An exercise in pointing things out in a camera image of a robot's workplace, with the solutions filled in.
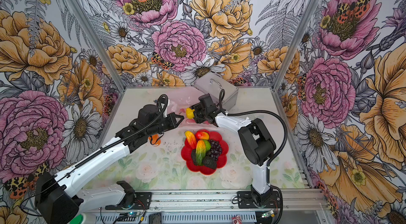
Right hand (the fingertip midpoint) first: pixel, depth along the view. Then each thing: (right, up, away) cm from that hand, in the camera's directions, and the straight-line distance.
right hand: (190, 113), depth 92 cm
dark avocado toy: (+11, -22, -16) cm, 29 cm away
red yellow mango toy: (+1, -13, -5) cm, 14 cm away
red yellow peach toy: (+7, -12, -3) cm, 14 cm away
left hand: (-1, -3, -17) cm, 17 cm away
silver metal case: (+13, +18, +10) cm, 24 cm away
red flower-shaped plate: (-1, -22, -7) cm, 23 cm away
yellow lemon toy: (0, 0, -1) cm, 1 cm away
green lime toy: (+10, -16, -6) cm, 20 cm away
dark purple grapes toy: (+15, -19, -5) cm, 24 cm away
